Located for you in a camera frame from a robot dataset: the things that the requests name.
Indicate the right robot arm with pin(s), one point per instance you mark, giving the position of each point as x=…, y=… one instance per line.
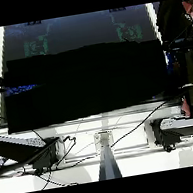
x=186, y=120

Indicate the silver frame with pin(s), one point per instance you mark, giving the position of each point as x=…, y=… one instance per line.
x=128, y=160

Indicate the black garment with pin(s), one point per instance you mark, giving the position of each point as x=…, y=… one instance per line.
x=85, y=82

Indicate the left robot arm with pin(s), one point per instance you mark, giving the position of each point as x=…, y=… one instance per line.
x=11, y=148

